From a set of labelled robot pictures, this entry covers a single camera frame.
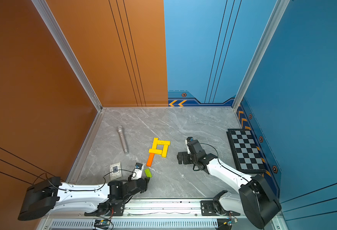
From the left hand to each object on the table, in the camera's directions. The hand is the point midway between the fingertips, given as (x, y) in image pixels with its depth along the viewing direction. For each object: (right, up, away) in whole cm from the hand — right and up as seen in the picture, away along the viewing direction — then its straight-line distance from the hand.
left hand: (148, 178), depth 84 cm
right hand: (+22, +12, +3) cm, 25 cm away
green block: (0, +3, +1) cm, 3 cm away
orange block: (0, +9, +7) cm, 11 cm away
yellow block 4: (+9, +12, +8) cm, 17 cm away
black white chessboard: (+61, +14, +7) cm, 63 cm away
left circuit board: (-21, -18, -12) cm, 31 cm away
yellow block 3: (+3, +14, +10) cm, 17 cm away
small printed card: (-21, +5, +3) cm, 22 cm away
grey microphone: (-23, +27, +19) cm, 41 cm away
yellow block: (+3, +18, +13) cm, 23 cm away
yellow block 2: (+9, +19, +13) cm, 25 cm away
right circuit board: (+40, -17, -14) cm, 46 cm away
